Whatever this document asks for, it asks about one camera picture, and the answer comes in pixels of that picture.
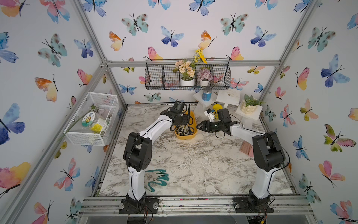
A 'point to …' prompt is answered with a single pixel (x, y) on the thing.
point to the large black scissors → (190, 129)
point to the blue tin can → (207, 93)
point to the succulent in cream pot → (249, 104)
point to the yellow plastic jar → (216, 107)
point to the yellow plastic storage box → (194, 124)
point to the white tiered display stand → (231, 97)
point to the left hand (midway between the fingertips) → (186, 118)
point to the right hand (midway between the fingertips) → (199, 126)
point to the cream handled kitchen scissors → (183, 129)
